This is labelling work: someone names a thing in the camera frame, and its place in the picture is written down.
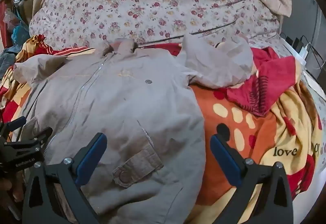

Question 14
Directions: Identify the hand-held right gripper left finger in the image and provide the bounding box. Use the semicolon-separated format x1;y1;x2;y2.
22;133;107;224

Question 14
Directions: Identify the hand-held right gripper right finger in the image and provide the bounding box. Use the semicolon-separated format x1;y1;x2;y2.
210;123;294;224

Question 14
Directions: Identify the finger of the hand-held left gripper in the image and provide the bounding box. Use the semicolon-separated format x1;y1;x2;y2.
5;127;53;153
0;116;27;138

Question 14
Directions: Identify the grey-beige zip jacket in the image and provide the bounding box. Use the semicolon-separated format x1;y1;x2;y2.
11;34;254;224

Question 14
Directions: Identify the person's left hand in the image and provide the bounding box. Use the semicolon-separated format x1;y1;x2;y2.
0;170;26;203

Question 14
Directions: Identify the red orange printed blanket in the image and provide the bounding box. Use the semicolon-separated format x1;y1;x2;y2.
0;34;323;224

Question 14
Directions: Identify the grey striped cloth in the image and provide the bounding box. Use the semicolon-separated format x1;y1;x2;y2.
0;45;19;80

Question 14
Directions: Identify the blue plastic bag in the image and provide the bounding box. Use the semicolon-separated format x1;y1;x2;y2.
11;23;30;47

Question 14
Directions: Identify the white charger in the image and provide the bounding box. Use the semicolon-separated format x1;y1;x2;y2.
298;44;311;58

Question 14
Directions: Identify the black charger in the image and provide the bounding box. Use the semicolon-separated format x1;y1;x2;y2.
286;35;303;49

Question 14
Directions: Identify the dark grey cabinet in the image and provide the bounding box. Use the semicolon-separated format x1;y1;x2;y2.
281;0;326;79

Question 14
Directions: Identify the floral quilt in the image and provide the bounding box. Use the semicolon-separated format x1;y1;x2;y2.
29;0;289;50

